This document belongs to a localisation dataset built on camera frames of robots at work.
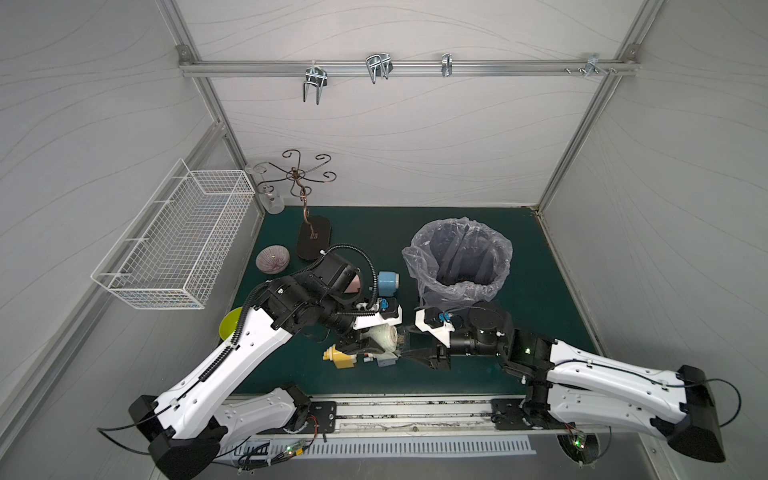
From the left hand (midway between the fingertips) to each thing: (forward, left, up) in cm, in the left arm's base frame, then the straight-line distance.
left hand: (380, 334), depth 63 cm
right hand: (+1, -5, -1) cm, 6 cm away
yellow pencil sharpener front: (0, +11, -18) cm, 21 cm away
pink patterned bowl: (+34, +40, -22) cm, 57 cm away
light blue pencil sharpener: (+1, -1, -20) cm, 20 cm away
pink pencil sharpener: (+23, +10, -19) cm, 32 cm away
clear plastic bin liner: (+25, -21, -9) cm, 34 cm away
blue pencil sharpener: (+23, -1, -17) cm, 29 cm away
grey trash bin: (+8, -14, +3) cm, 17 cm away
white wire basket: (+15, +49, +7) cm, 52 cm away
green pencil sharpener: (-2, -1, +3) cm, 4 cm away
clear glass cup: (+47, +38, -3) cm, 61 cm away
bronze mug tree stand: (+45, +28, -21) cm, 57 cm away
